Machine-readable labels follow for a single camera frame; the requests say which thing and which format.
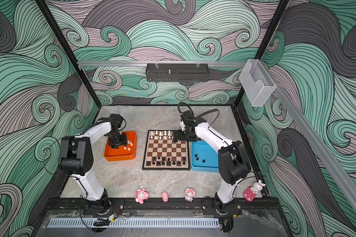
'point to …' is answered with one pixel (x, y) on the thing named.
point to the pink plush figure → (141, 194)
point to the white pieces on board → (160, 134)
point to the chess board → (161, 153)
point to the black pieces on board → (163, 162)
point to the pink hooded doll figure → (190, 193)
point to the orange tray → (128, 152)
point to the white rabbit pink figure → (250, 193)
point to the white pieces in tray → (129, 142)
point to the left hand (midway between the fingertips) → (123, 144)
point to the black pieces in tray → (197, 158)
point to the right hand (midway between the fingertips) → (181, 139)
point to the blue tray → (204, 158)
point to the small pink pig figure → (165, 196)
